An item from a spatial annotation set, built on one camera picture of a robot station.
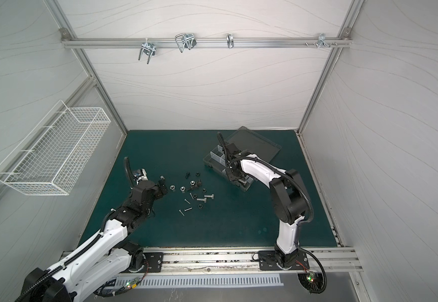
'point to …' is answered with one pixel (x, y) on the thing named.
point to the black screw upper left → (187, 174)
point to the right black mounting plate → (267, 261)
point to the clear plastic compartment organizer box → (246, 140)
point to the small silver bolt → (203, 199)
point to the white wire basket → (51, 158)
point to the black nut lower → (200, 206)
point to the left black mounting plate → (154, 260)
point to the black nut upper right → (197, 173)
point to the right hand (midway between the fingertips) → (239, 170)
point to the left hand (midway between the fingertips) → (158, 180)
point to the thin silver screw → (181, 212)
